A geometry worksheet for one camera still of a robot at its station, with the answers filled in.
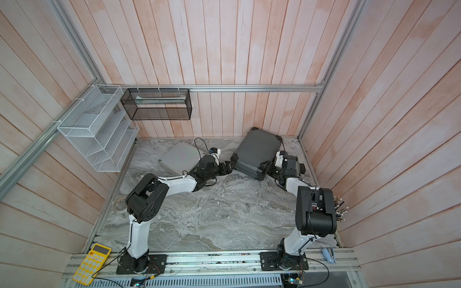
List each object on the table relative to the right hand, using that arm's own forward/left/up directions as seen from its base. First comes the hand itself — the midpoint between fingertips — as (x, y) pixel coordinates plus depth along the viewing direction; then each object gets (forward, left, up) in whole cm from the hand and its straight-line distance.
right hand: (263, 164), depth 97 cm
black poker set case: (+14, +2, -1) cm, 14 cm away
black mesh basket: (+31, +62, +18) cm, 72 cm away
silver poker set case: (+7, +48, -4) cm, 49 cm away
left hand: (-3, +18, +1) cm, 18 cm away
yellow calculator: (-50, +75, -6) cm, 91 cm away
